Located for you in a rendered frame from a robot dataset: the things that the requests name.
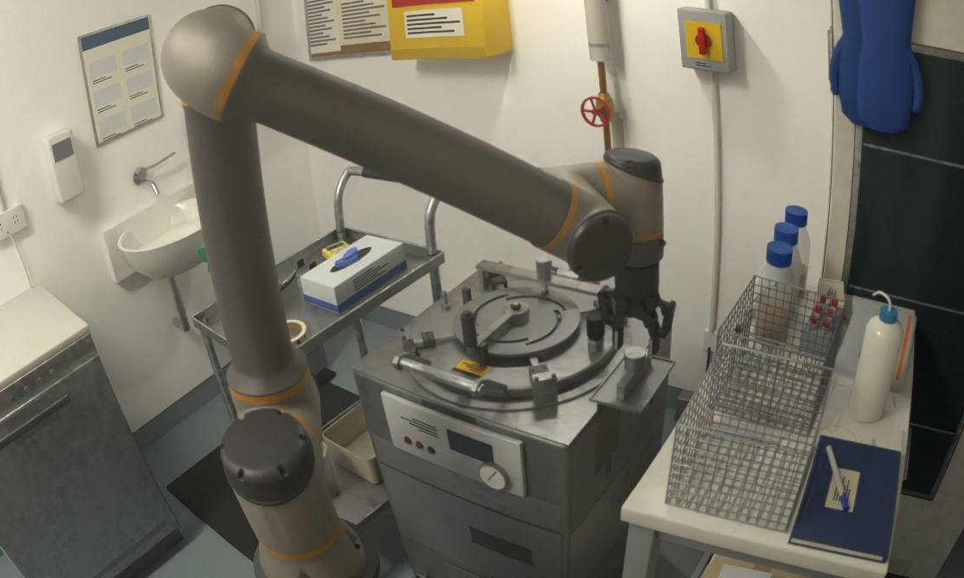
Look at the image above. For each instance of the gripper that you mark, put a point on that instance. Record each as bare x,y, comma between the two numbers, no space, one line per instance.
639,282

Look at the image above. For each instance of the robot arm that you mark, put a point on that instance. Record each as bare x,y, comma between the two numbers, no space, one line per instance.
385,136

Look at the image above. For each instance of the black vent knob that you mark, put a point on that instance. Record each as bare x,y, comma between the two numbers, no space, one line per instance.
595,327

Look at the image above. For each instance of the grey deadweight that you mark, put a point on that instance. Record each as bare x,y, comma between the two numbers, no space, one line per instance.
634,371

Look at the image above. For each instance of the grey vent nozzle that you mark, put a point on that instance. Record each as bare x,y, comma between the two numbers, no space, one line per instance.
544,277

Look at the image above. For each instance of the black round knob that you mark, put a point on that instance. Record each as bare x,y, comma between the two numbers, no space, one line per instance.
468,327

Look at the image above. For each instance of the round grey sterilizer lid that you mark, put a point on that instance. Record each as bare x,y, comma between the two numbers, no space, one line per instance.
441,373

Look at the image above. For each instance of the steel lid grab bar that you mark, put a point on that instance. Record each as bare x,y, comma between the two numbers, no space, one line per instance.
441,373

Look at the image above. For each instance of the grey steel sterilizer body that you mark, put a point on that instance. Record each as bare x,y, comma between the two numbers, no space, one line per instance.
497,513

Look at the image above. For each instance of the grey latch block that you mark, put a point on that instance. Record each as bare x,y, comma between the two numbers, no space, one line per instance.
544,385

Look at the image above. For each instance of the blue capped bottle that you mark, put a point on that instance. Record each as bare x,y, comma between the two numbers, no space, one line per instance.
788,234
778,265
798,229

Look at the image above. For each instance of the red capped tube rack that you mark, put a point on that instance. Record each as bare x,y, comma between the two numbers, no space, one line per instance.
825,311

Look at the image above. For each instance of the white table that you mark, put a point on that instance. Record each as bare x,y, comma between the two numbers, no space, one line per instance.
658,505

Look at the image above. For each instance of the red valve wheel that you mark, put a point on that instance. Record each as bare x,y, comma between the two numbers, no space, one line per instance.
595,111

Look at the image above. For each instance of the white round dial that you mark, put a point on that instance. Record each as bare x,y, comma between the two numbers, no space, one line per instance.
493,477

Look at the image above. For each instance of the copper pipe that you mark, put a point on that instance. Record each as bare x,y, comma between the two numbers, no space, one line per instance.
605,80

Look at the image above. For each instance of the white control panel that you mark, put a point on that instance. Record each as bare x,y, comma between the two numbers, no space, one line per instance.
425,429

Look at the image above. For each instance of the white wash bottle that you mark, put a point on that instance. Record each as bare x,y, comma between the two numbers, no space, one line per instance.
874,369

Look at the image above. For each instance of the white blue pen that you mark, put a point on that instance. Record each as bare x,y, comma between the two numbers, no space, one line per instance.
838,477

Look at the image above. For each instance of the orange pencil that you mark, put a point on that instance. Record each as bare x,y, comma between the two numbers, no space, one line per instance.
903,346

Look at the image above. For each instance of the steel trolley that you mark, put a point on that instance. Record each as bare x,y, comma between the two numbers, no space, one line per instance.
353,309

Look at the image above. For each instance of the white blue glove box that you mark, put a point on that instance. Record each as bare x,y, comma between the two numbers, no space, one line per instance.
353,273

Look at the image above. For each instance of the dark glass door cabinet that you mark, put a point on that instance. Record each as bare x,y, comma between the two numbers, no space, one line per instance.
931,281

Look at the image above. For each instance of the blue notebook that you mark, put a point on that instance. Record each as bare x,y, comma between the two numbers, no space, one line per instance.
859,513

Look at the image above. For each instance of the yellow small device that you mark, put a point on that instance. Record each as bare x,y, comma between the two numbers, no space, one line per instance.
335,248

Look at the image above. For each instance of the beige plastic bin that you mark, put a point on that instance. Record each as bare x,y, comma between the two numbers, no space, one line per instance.
355,449

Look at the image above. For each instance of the beige tape roll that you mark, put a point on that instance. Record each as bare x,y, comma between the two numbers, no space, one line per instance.
296,330

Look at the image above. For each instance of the blue heat gloves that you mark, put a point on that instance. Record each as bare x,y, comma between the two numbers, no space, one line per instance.
874,64

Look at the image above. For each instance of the white text notice board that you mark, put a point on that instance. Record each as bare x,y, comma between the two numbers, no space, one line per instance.
345,28

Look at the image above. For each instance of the black floor mat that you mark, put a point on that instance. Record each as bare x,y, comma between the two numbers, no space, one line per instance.
205,489

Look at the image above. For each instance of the white wash basin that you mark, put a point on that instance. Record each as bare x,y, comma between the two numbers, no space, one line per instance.
157,237

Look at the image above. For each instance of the white soap dispenser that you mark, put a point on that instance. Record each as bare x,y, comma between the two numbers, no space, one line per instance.
64,164

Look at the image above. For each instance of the grey under-counter washer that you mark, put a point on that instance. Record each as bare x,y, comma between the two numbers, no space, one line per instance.
56,449

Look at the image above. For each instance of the grey parking rail tray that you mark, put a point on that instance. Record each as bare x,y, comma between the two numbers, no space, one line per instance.
610,393

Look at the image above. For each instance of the white wall conduit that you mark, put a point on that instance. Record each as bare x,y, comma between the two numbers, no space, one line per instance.
717,201

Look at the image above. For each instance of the grey yellow isolator switch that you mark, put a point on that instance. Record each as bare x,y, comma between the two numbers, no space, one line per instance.
706,38

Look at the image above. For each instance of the white wall cylinder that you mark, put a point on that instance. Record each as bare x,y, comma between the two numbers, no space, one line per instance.
599,28

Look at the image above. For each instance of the yellow wall box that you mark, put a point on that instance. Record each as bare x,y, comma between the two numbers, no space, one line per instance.
457,28

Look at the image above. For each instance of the steel wall faucet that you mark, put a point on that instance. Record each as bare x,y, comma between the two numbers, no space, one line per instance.
151,172

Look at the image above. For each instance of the blue white wall poster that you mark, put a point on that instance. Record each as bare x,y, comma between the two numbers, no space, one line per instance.
120,80

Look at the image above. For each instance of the white wall socket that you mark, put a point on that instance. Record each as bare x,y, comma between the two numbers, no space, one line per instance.
7,222

